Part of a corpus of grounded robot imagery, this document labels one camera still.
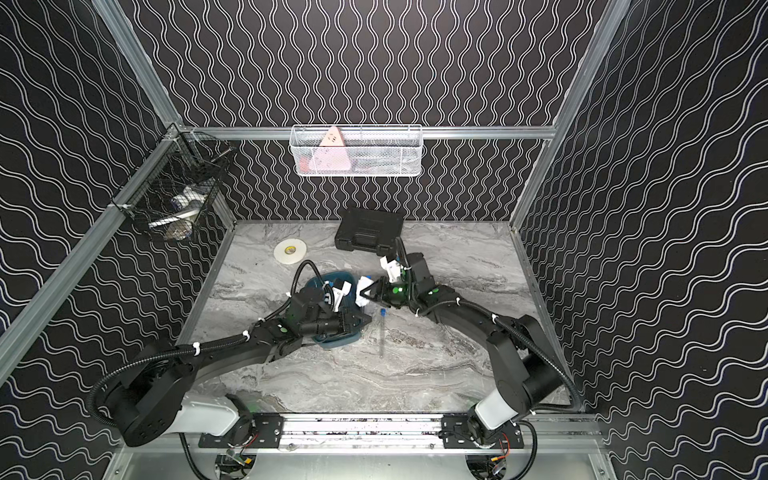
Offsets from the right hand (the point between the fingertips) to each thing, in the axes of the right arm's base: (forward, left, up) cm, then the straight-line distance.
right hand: (363, 293), depth 83 cm
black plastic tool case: (+32, +3, -7) cm, 34 cm away
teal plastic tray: (-1, +8, +7) cm, 11 cm away
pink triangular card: (+35, +11, +20) cm, 42 cm away
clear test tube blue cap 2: (+1, -5, -15) cm, 15 cm away
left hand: (-8, -3, +1) cm, 8 cm away
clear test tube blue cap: (+4, -2, +3) cm, 5 cm away
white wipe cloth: (+2, 0, +2) cm, 3 cm away
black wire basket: (+28, +61, +14) cm, 69 cm away
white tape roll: (+26, +30, -13) cm, 42 cm away
